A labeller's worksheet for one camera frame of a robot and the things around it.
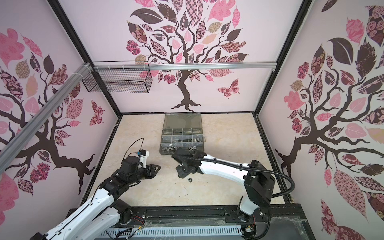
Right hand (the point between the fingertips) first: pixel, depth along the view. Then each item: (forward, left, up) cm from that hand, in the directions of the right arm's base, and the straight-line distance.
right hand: (182, 167), depth 81 cm
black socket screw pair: (+24, -1, -8) cm, 26 cm away
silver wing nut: (+17, +14, -7) cm, 23 cm away
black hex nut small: (-4, -4, -9) cm, 11 cm away
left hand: (-2, +13, +1) cm, 13 cm away
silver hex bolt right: (+24, -9, -7) cm, 27 cm away
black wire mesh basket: (+52, +41, +25) cm, 71 cm away
